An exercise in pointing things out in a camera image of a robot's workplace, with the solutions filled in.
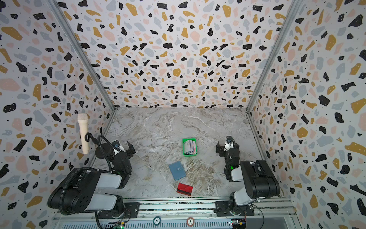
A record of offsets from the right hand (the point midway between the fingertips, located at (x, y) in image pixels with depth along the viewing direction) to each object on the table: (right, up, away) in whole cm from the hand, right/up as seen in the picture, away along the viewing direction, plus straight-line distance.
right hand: (230, 141), depth 91 cm
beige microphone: (-81, +14, -17) cm, 84 cm away
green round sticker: (-42, -37, -20) cm, 59 cm away
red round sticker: (-25, -37, -20) cm, 49 cm away
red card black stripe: (-29, -26, -10) cm, 40 cm away
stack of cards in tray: (-26, -5, +4) cm, 27 cm away
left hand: (-66, -2, -5) cm, 66 cm away
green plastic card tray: (-29, 0, +10) cm, 31 cm away
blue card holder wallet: (-33, -17, -5) cm, 38 cm away
